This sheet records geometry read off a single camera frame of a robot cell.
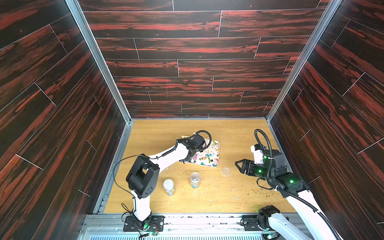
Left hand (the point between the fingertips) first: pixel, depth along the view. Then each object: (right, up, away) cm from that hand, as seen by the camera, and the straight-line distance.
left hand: (181, 150), depth 91 cm
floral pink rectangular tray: (+17, -5, +7) cm, 20 cm away
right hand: (+33, -4, -16) cm, 37 cm away
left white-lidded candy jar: (-5, -17, -15) cm, 23 cm away
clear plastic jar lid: (+28, -13, +1) cm, 31 cm away
